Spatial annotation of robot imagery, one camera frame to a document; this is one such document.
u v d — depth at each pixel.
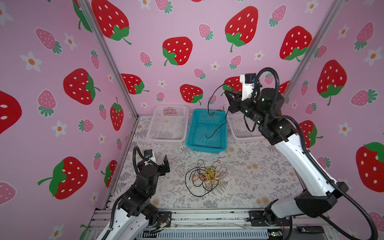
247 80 0.49
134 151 0.49
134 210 0.49
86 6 0.67
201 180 0.86
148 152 0.60
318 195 0.40
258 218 0.74
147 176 0.51
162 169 0.65
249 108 0.51
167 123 1.15
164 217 0.75
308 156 0.41
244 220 0.76
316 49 0.82
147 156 0.59
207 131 1.14
